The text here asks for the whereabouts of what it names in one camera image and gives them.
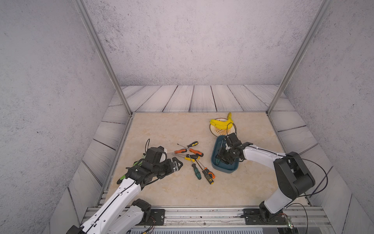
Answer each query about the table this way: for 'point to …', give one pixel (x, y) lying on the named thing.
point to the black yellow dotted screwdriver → (211, 181)
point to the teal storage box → (219, 165)
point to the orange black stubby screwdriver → (211, 173)
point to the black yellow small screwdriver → (194, 144)
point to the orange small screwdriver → (179, 151)
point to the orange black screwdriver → (196, 152)
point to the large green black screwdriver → (217, 160)
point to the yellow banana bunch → (225, 125)
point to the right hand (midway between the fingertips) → (217, 157)
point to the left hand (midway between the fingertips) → (180, 167)
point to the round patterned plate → (217, 131)
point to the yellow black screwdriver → (192, 158)
